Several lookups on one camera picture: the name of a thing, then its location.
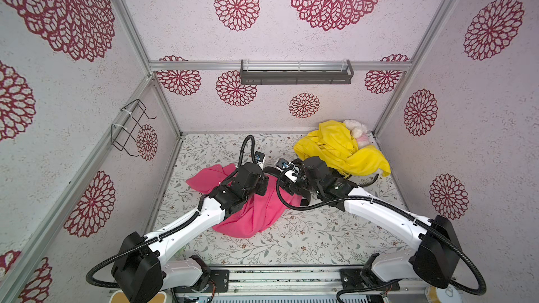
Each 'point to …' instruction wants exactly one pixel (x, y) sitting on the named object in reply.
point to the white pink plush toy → (359, 131)
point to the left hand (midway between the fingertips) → (261, 175)
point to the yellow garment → (333, 141)
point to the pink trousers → (257, 214)
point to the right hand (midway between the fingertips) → (284, 168)
